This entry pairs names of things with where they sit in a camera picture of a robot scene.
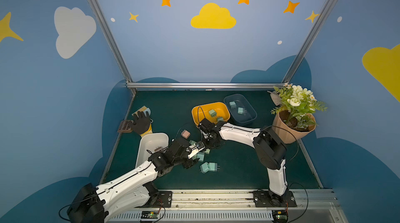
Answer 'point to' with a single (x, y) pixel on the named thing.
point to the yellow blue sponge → (144, 109)
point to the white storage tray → (148, 143)
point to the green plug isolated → (220, 119)
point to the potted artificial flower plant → (296, 115)
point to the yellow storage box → (200, 112)
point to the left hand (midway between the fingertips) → (194, 148)
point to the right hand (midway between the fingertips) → (207, 145)
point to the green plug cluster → (212, 113)
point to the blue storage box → (237, 119)
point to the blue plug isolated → (241, 110)
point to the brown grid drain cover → (126, 126)
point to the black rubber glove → (141, 122)
